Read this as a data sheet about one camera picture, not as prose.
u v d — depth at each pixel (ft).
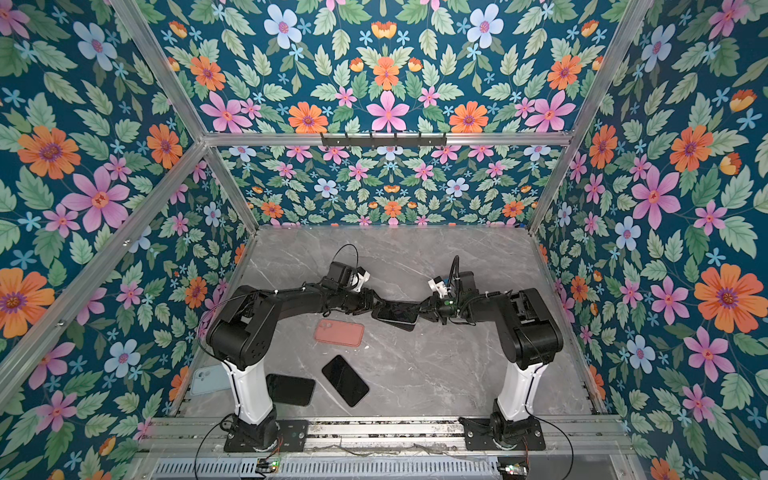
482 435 2.41
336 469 2.51
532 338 1.66
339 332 3.06
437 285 2.99
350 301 2.76
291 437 2.41
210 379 2.74
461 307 2.50
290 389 2.74
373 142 2.99
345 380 2.63
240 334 1.71
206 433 2.37
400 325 3.05
